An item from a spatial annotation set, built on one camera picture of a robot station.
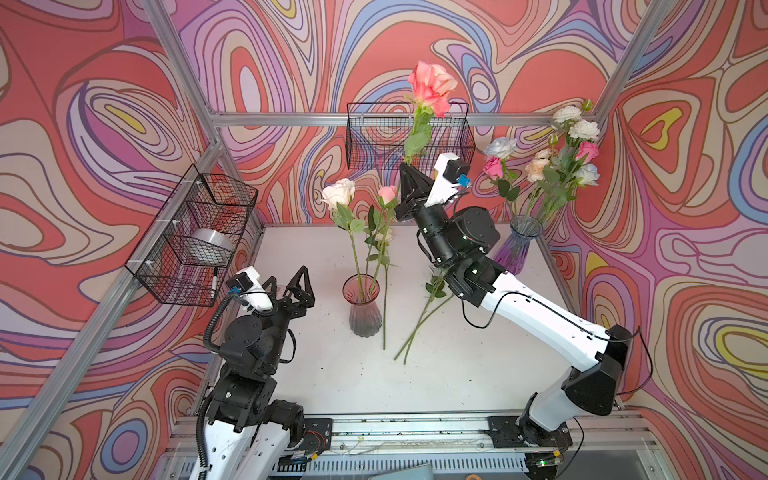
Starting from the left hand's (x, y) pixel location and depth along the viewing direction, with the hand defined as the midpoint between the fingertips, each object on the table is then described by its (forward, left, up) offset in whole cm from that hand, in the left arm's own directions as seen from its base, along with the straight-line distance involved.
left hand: (295, 272), depth 63 cm
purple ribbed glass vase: (+26, -63, -25) cm, 73 cm away
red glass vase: (+2, -13, -26) cm, 29 cm away
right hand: (+11, -22, +17) cm, 30 cm away
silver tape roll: (+13, +24, -3) cm, 27 cm away
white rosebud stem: (+13, -17, -4) cm, 21 cm away
